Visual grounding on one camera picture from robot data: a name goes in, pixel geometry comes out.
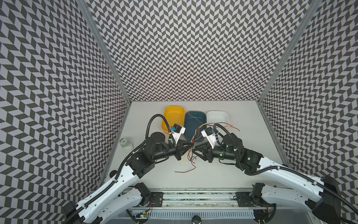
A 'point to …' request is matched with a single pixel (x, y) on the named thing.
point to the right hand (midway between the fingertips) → (194, 149)
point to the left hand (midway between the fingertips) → (192, 145)
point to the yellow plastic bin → (174, 115)
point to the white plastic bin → (220, 117)
